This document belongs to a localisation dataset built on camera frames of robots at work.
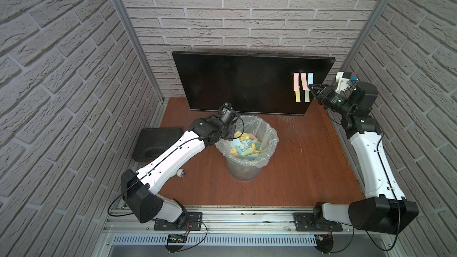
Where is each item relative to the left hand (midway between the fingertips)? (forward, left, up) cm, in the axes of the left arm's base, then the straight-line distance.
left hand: (225, 124), depth 78 cm
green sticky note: (+7, -36, +11) cm, 38 cm away
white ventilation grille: (-41, +25, -24) cm, 54 cm away
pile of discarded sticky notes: (-5, -10, -11) cm, 16 cm away
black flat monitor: (+33, -14, -3) cm, 36 cm away
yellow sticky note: (+6, -31, +12) cm, 34 cm away
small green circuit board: (-40, +19, -25) cm, 51 cm away
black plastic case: (+1, +38, -17) cm, 42 cm away
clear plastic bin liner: (-8, -19, 0) cm, 20 cm away
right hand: (+5, -34, +19) cm, 39 cm away
